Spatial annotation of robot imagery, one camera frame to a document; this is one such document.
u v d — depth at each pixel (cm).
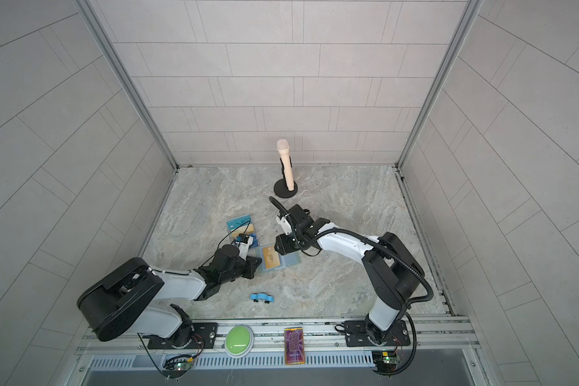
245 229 92
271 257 87
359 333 71
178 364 65
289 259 87
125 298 46
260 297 76
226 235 91
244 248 79
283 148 87
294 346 68
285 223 79
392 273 45
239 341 69
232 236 89
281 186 106
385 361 68
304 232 64
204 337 71
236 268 74
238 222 90
